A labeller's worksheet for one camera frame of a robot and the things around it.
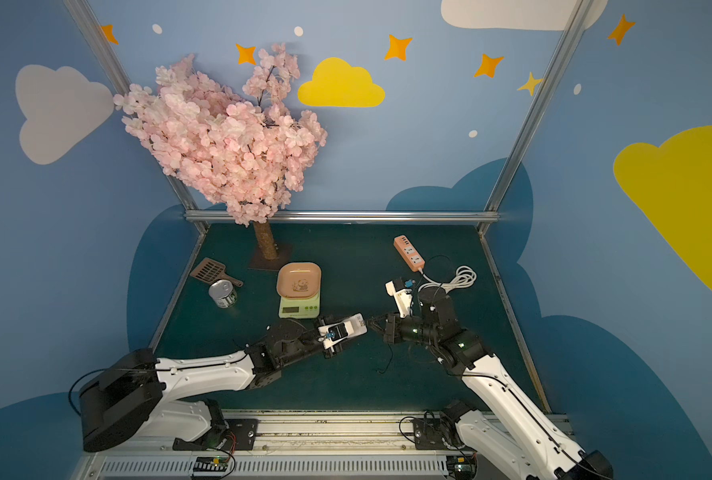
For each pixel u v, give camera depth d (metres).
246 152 0.68
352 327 0.65
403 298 0.67
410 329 0.64
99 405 0.43
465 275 1.05
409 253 1.11
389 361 0.88
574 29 0.72
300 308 0.96
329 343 0.65
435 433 0.74
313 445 0.73
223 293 0.95
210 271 1.07
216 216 1.16
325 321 0.70
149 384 0.46
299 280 1.01
